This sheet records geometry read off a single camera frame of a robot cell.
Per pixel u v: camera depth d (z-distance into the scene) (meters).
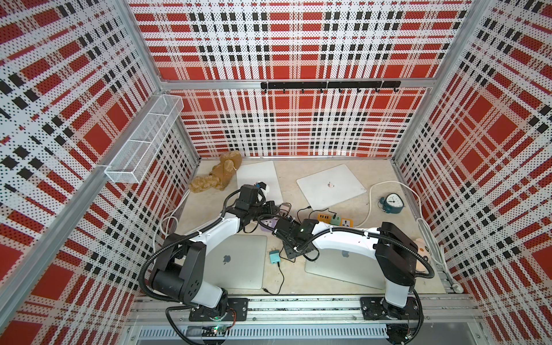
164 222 0.94
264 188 0.83
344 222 0.93
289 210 1.00
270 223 0.66
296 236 0.61
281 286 0.79
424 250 0.78
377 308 0.73
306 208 1.01
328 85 0.89
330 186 1.14
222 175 1.02
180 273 0.43
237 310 0.73
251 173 1.16
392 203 0.98
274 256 0.84
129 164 0.69
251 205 0.72
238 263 1.04
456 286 0.80
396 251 0.47
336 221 0.89
